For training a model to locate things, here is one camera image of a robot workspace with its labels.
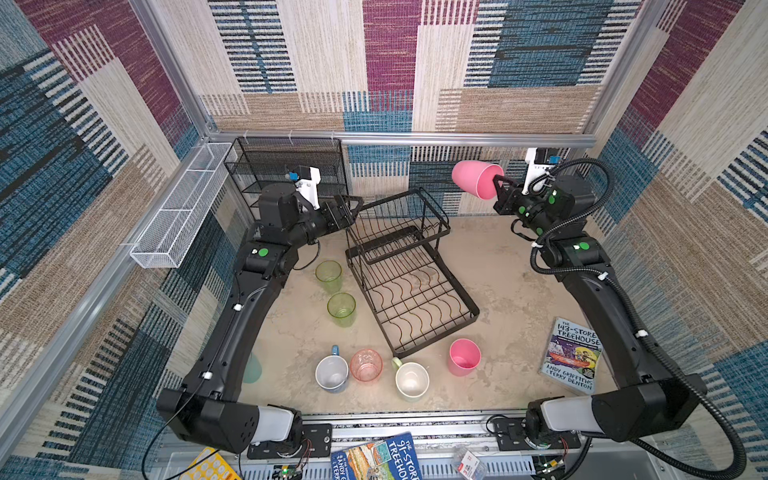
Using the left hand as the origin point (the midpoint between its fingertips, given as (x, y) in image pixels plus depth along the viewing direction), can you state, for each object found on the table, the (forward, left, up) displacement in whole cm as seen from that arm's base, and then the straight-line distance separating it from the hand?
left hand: (355, 203), depth 68 cm
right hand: (+5, -32, +1) cm, 33 cm away
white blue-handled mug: (-24, +8, -38) cm, 46 cm away
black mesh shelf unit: (+38, +36, -14) cm, 54 cm away
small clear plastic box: (-45, -24, -39) cm, 64 cm away
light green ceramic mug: (-26, -13, -40) cm, 50 cm away
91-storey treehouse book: (-43, -7, -39) cm, 59 cm away
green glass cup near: (-3, +8, -41) cm, 42 cm away
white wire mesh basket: (-2, +44, -7) cm, 45 cm away
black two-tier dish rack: (-1, -15, -38) cm, 41 cm away
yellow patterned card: (-44, +34, -40) cm, 69 cm away
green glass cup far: (+8, +12, -37) cm, 40 cm away
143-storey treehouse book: (-21, -57, -38) cm, 72 cm away
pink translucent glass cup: (-22, -1, -41) cm, 46 cm away
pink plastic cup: (-20, -28, -39) cm, 52 cm away
